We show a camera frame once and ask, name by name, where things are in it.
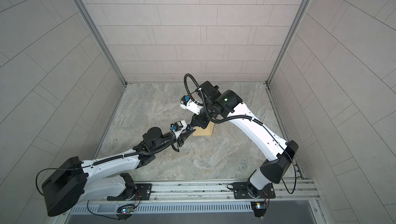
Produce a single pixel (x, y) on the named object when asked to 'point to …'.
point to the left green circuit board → (126, 209)
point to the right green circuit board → (259, 207)
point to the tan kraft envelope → (208, 131)
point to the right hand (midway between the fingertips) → (194, 121)
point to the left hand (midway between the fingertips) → (195, 126)
